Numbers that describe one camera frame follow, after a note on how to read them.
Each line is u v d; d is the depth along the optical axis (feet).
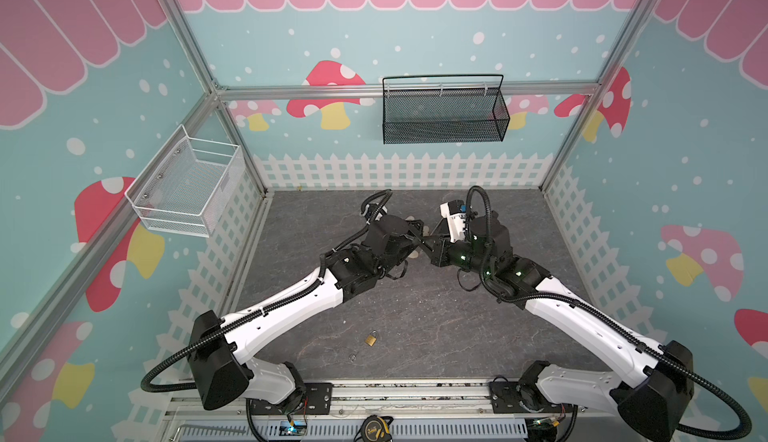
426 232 2.29
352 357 2.65
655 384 1.25
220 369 1.26
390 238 1.69
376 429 2.24
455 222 2.12
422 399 2.49
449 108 3.09
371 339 2.73
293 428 2.38
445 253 2.08
